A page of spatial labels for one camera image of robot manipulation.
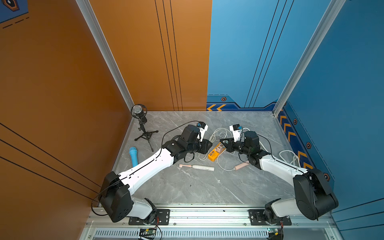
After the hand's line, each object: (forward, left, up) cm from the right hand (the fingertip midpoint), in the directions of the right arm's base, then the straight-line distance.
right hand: (221, 140), depth 85 cm
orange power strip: (-2, +3, -13) cm, 13 cm away
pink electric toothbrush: (-9, -13, -13) cm, 20 cm away
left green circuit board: (-42, +38, -17) cm, 59 cm away
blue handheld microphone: (-3, +54, -11) cm, 55 cm away
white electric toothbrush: (-10, +10, -14) cm, 20 cm away
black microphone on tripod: (+14, +48, +10) cm, 51 cm away
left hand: (-5, +7, +6) cm, 11 cm away
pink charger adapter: (-1, 0, -7) cm, 7 cm away
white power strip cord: (-1, -51, -18) cm, 54 cm away
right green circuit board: (-41, -24, -18) cm, 51 cm away
